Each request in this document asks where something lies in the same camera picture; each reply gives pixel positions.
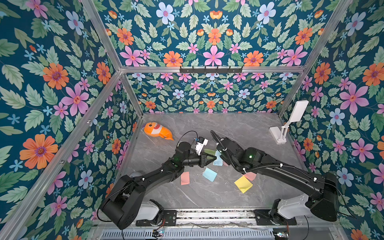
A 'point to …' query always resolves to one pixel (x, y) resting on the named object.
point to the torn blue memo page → (209, 174)
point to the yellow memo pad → (243, 184)
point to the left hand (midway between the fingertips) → (217, 158)
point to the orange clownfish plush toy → (154, 129)
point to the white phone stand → (280, 136)
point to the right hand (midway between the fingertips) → (230, 144)
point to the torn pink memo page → (185, 178)
